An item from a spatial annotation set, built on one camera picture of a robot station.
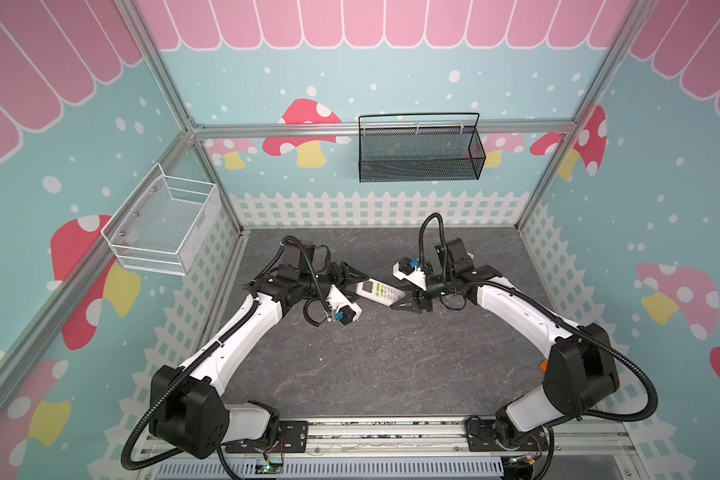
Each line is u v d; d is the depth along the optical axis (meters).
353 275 0.70
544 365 0.47
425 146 0.94
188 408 0.40
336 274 0.67
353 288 0.74
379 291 0.76
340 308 0.63
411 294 0.71
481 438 0.73
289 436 0.75
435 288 0.70
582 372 0.43
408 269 0.67
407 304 0.73
